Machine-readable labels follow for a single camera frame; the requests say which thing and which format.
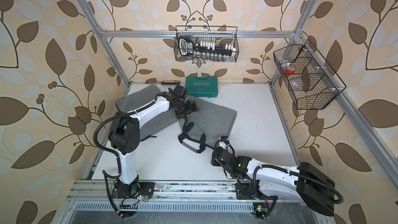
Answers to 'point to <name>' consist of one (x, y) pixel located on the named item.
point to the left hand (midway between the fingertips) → (191, 109)
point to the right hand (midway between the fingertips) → (211, 155)
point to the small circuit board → (262, 209)
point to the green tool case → (201, 87)
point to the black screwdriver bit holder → (170, 82)
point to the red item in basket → (288, 71)
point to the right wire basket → (308, 85)
